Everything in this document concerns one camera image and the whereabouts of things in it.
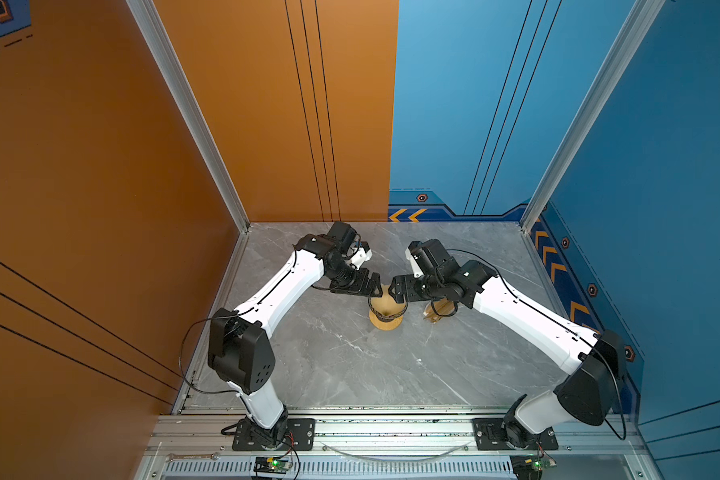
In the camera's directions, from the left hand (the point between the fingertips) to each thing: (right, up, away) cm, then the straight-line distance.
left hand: (368, 289), depth 81 cm
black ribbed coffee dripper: (+4, -8, +1) cm, 9 cm away
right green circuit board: (+39, -41, -11) cm, 57 cm away
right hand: (+9, 0, -2) cm, 9 cm away
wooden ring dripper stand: (+5, -10, +1) cm, 11 cm away
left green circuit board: (-23, -41, -11) cm, 48 cm away
